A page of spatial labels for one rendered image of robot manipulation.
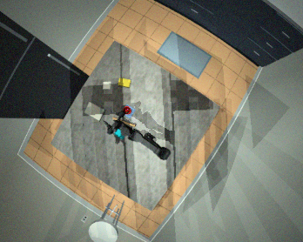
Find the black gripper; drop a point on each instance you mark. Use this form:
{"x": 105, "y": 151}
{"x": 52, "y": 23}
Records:
{"x": 109, "y": 127}

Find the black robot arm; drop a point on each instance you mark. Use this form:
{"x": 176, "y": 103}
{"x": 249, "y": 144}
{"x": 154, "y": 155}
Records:
{"x": 146, "y": 140}

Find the yellow rectangular block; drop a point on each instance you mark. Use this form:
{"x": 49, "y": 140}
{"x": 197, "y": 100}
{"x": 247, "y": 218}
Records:
{"x": 124, "y": 82}

